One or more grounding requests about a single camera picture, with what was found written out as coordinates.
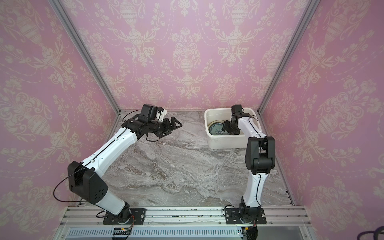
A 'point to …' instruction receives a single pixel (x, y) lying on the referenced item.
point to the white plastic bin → (236, 141)
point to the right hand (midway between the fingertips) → (228, 129)
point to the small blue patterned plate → (216, 129)
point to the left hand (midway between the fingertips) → (178, 128)
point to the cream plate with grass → (215, 121)
